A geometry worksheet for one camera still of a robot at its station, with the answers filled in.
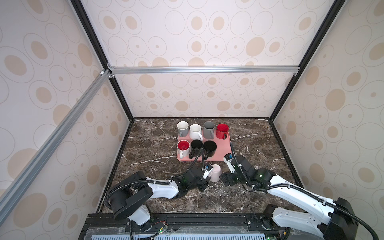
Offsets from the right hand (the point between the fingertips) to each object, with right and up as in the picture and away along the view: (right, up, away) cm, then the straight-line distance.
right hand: (226, 173), depth 81 cm
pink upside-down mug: (-6, 0, 0) cm, 6 cm away
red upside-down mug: (+2, +23, +25) cm, 35 cm away
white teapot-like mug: (-17, +21, +21) cm, 34 cm away
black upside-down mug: (-17, +12, +19) cm, 28 cm away
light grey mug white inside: (-26, +26, +23) cm, 43 cm away
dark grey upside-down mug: (-8, +24, +19) cm, 32 cm away
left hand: (-7, -3, +2) cm, 7 cm away
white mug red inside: (-25, +11, +18) cm, 33 cm away
